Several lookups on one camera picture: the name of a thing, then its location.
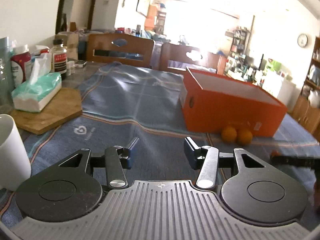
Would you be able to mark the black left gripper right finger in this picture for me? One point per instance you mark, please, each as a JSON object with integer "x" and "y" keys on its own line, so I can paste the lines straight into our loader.
{"x": 205, "y": 159}

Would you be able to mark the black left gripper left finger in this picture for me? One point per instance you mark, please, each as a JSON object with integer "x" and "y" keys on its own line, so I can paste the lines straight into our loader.
{"x": 118, "y": 158}

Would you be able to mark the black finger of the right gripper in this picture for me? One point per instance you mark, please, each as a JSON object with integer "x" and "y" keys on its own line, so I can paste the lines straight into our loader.
{"x": 297, "y": 161}

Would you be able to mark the small tangerine by box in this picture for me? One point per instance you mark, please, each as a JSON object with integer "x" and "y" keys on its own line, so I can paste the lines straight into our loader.
{"x": 229, "y": 135}

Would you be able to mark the small tangerine middle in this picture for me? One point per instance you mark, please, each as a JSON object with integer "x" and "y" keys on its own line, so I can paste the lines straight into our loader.
{"x": 244, "y": 136}

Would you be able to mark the wooden shelf cabinet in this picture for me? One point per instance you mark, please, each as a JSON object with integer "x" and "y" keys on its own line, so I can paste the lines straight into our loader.
{"x": 306, "y": 109}

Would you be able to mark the orange cardboard box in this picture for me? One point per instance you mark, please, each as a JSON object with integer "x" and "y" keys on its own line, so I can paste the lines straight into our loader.
{"x": 211, "y": 102}

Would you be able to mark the blue patterned tablecloth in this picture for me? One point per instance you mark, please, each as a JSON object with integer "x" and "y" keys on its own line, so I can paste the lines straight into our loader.
{"x": 121, "y": 102}

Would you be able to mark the white cabinet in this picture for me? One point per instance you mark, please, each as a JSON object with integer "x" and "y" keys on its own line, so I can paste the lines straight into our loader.
{"x": 280, "y": 88}

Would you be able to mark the wooden cutting board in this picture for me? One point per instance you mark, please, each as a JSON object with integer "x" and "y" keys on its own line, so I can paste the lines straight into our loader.
{"x": 64, "y": 106}

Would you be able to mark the white mug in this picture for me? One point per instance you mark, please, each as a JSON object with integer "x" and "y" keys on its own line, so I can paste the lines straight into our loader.
{"x": 15, "y": 164}

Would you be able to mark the tissue pack green white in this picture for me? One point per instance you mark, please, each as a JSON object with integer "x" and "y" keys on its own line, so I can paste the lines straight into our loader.
{"x": 36, "y": 92}

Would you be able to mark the wooden chair centre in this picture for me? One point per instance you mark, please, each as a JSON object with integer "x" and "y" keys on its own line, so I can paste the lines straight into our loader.
{"x": 177, "y": 58}

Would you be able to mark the wooden chair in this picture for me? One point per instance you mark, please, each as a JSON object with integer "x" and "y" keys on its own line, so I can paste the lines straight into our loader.
{"x": 122, "y": 48}
{"x": 177, "y": 58}

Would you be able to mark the wooden chair left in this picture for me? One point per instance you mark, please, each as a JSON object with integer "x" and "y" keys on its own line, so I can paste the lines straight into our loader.
{"x": 122, "y": 48}

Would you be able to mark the brown glass bottle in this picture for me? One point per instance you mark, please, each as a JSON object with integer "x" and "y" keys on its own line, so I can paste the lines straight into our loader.
{"x": 59, "y": 58}

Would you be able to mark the red white canister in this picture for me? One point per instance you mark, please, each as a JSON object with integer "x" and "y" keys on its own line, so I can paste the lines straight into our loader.
{"x": 21, "y": 64}

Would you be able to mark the round wall clock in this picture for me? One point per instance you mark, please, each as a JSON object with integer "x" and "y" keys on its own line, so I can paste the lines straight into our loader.
{"x": 302, "y": 40}

